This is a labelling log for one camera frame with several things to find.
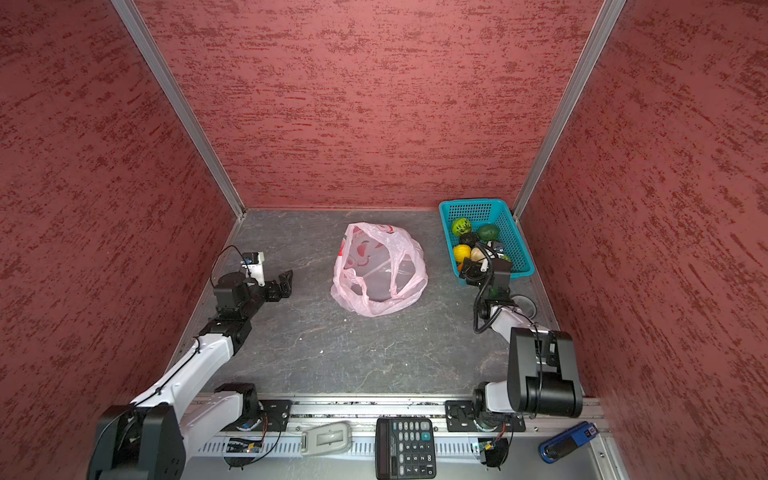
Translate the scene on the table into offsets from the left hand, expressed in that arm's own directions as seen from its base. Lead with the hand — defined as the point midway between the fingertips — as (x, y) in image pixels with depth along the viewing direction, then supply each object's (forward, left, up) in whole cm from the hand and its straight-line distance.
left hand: (278, 277), depth 86 cm
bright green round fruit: (+27, -59, -6) cm, 66 cm away
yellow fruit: (+16, -59, -7) cm, 61 cm away
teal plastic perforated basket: (+35, -69, -7) cm, 78 cm away
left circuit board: (-40, +2, -15) cm, 43 cm away
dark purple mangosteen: (+22, -62, -8) cm, 66 cm away
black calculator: (-40, -38, -10) cm, 56 cm away
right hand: (+7, -60, -2) cm, 61 cm away
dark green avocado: (+25, -69, -8) cm, 74 cm away
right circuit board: (-40, -59, -14) cm, 73 cm away
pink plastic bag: (+12, -29, -12) cm, 34 cm away
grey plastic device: (-39, -19, -10) cm, 44 cm away
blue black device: (-39, -73, -8) cm, 83 cm away
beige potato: (+14, -63, -7) cm, 65 cm away
